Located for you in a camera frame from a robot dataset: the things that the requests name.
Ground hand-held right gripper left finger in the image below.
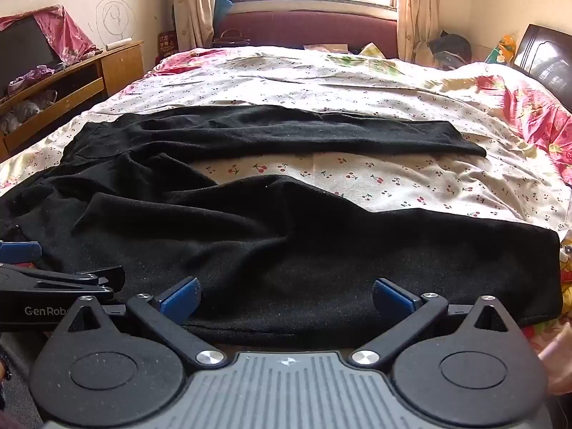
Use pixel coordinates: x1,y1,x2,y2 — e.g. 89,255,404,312
67,276,227,366

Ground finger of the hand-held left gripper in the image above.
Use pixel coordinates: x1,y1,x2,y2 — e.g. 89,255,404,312
0,240,44,264
0,265,126,296

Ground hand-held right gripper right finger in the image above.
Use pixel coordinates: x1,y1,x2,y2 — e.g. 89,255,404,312
351,278,508,366

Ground black pants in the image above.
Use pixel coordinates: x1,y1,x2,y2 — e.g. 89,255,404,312
0,104,564,350

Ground cherry print quilt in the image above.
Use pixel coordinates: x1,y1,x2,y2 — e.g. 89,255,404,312
0,47,572,233

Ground grey clothes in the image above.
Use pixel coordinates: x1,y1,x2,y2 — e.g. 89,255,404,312
0,89,60,135

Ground purple cloth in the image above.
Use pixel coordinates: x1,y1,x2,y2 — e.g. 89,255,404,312
6,64,69,95

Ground black television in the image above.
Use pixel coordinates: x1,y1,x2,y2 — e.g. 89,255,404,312
0,15,63,99

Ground wooden cabinet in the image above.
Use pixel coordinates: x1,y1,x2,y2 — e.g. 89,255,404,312
0,39,146,162

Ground television with pink cover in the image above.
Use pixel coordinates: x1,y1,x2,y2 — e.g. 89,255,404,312
0,4,98,67

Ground green yellow plastic bag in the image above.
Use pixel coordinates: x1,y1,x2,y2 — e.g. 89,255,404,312
359,42,395,60

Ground red box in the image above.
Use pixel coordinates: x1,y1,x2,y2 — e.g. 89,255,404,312
157,30,179,60

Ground woven handbag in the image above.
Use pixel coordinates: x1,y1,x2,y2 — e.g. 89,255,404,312
213,29,252,48

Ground orange yellow plastic bag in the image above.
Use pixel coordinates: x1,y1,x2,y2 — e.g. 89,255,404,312
485,33,520,66

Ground maroon padded headboard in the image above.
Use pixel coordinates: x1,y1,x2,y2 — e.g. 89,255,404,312
214,9,399,60

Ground dark wooden bed board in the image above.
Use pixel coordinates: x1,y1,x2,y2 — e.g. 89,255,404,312
512,24,572,112

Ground blue bag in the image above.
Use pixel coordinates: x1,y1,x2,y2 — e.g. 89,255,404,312
213,0,234,32

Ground beige patterned curtain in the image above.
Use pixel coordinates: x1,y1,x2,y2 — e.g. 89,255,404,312
167,0,221,51
395,0,444,61

